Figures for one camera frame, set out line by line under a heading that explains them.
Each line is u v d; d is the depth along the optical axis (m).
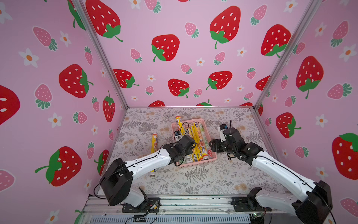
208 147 0.78
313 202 0.38
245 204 0.69
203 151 0.87
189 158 0.80
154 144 0.95
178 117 0.92
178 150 0.62
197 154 0.90
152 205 0.72
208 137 0.95
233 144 0.58
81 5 0.67
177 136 0.75
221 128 0.72
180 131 0.75
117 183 0.42
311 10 0.70
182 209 0.73
